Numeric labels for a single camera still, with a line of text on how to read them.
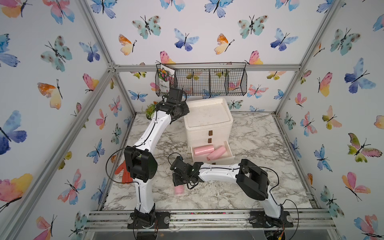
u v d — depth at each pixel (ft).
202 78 3.22
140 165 1.66
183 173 2.17
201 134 2.67
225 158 3.01
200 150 3.08
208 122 2.76
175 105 2.07
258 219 2.42
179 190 2.65
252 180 1.65
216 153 3.08
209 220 2.47
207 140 2.97
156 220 2.38
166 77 2.92
